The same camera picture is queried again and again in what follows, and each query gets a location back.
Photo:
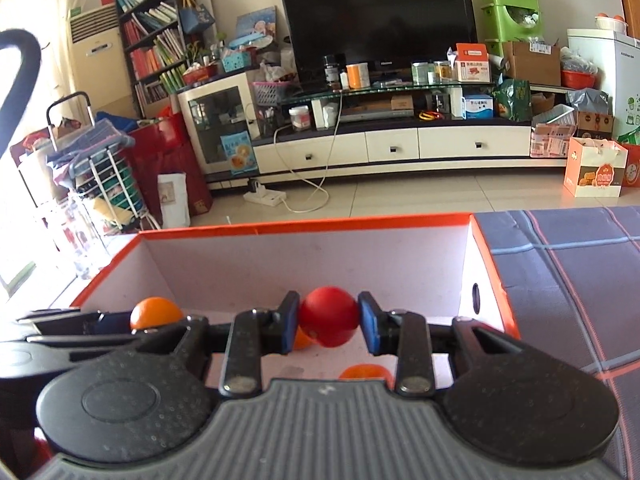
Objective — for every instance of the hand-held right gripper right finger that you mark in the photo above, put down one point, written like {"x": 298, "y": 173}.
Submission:
{"x": 367, "y": 322}

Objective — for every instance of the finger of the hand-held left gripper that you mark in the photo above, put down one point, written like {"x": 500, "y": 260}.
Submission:
{"x": 90, "y": 340}
{"x": 115, "y": 322}

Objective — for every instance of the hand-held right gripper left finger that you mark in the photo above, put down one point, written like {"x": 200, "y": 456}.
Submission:
{"x": 289, "y": 325}

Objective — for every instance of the orange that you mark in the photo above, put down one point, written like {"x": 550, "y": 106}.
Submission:
{"x": 365, "y": 374}
{"x": 155, "y": 312}
{"x": 301, "y": 341}

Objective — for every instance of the red tomato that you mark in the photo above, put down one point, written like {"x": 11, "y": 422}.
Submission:
{"x": 327, "y": 315}

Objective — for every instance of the orange cardboard box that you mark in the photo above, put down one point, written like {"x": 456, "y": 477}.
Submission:
{"x": 310, "y": 260}

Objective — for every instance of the white power strip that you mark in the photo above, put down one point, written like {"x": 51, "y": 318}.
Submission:
{"x": 265, "y": 195}

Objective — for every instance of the white paper bag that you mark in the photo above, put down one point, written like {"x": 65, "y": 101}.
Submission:
{"x": 174, "y": 201}

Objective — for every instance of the dark red bag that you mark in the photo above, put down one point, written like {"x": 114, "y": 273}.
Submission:
{"x": 165, "y": 155}

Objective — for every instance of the blue snack packet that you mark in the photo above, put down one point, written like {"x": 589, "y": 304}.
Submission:
{"x": 239, "y": 152}

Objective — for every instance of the white television cabinet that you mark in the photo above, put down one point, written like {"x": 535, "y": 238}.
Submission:
{"x": 450, "y": 142}

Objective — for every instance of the white plastic jar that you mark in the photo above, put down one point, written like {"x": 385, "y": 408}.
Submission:
{"x": 300, "y": 118}

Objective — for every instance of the silver media player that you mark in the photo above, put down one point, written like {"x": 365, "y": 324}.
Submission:
{"x": 377, "y": 115}

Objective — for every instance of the blue checked cloth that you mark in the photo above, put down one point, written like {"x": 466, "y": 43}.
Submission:
{"x": 575, "y": 310}

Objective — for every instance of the white glass door cabinet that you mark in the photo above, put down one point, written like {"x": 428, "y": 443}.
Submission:
{"x": 215, "y": 115}

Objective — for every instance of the pink plastic basket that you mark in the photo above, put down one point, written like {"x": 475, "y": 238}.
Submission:
{"x": 267, "y": 92}

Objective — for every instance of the blue and white box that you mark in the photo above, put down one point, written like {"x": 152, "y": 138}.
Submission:
{"x": 477, "y": 108}

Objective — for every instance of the orange canister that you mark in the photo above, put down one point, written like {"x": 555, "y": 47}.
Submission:
{"x": 356, "y": 76}

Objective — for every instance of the dark glass jar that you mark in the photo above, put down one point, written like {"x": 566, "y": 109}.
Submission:
{"x": 331, "y": 72}

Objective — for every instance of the basket of pink packets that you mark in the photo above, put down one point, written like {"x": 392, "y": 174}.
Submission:
{"x": 550, "y": 137}

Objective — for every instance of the white standing air conditioner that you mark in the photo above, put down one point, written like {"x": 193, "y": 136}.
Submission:
{"x": 97, "y": 60}

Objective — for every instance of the green snack bag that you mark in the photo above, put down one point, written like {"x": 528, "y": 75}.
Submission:
{"x": 512, "y": 101}

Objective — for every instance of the teal plastic basket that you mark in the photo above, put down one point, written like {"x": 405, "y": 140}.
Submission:
{"x": 235, "y": 61}

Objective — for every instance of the dark bookshelf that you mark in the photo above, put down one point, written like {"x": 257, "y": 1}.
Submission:
{"x": 150, "y": 55}

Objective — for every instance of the red and white carton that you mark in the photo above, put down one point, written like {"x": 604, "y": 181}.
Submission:
{"x": 470, "y": 67}

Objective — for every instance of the orange gift bag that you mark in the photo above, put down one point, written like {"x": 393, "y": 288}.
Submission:
{"x": 595, "y": 167}

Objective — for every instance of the brown printed carton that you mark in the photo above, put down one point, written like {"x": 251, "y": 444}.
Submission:
{"x": 595, "y": 124}

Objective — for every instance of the black television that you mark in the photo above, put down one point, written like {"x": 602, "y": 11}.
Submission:
{"x": 375, "y": 20}

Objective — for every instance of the cartoon picture board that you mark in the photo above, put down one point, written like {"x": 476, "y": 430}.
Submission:
{"x": 256, "y": 22}

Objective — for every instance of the brown cardboard box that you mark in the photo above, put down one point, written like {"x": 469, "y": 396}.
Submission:
{"x": 532, "y": 64}

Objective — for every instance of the blue tote bag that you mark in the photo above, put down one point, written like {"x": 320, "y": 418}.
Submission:
{"x": 197, "y": 17}

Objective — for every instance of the red plastic basin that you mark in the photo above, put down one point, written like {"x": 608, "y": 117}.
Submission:
{"x": 579, "y": 80}

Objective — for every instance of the white appliance with green print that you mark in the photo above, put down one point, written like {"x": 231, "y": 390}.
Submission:
{"x": 610, "y": 75}

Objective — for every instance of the white bowl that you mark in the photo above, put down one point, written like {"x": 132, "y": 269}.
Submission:
{"x": 610, "y": 22}

